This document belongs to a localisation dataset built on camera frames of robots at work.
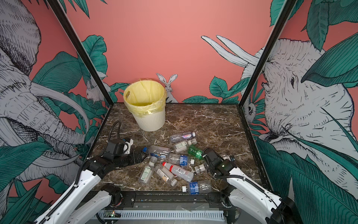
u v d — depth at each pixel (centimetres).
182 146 90
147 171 78
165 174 78
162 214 70
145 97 104
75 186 46
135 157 67
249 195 48
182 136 95
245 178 50
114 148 57
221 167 57
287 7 69
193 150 88
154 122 94
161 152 95
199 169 79
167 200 75
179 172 79
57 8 70
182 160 84
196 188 73
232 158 74
